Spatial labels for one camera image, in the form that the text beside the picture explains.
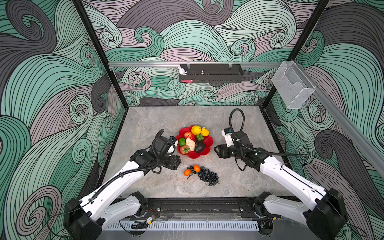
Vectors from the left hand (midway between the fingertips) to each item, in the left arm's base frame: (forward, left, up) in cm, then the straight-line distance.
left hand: (176, 159), depth 76 cm
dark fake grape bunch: (-5, -18, -10) cm, 22 cm away
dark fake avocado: (+14, -13, -10) cm, 21 cm away
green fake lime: (+16, -2, -9) cm, 19 cm away
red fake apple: (+20, -7, -8) cm, 23 cm away
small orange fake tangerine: (-3, -6, -12) cm, 13 cm away
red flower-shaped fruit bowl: (+17, -20, -10) cm, 28 cm away
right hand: (+7, -23, 0) cm, 24 cm away
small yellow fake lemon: (+23, -17, -8) cm, 30 cm away
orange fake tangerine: (-1, -11, -8) cm, 14 cm away
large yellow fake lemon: (+24, -11, -8) cm, 28 cm away
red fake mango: (+9, -4, -7) cm, 12 cm away
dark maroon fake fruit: (+19, -14, -9) cm, 25 cm away
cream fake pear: (+13, -8, -8) cm, 18 cm away
